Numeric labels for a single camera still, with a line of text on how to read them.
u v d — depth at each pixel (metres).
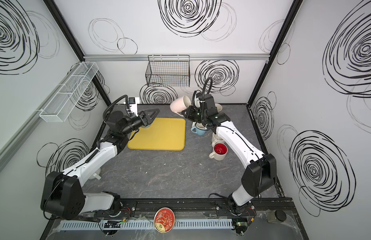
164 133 1.08
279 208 0.75
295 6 0.71
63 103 0.74
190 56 0.89
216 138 0.91
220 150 0.91
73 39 0.83
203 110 0.61
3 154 0.51
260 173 0.41
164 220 0.68
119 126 0.59
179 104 0.76
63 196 0.40
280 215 0.67
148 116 0.67
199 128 0.96
